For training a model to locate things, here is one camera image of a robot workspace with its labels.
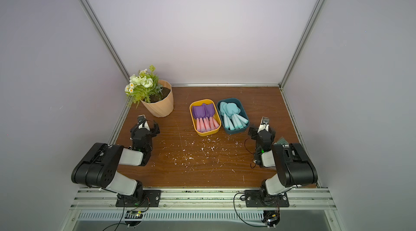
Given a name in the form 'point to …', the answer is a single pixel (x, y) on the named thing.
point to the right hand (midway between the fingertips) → (265, 121)
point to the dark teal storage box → (236, 101)
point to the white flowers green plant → (144, 85)
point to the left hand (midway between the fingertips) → (147, 121)
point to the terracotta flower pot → (163, 106)
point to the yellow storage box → (209, 132)
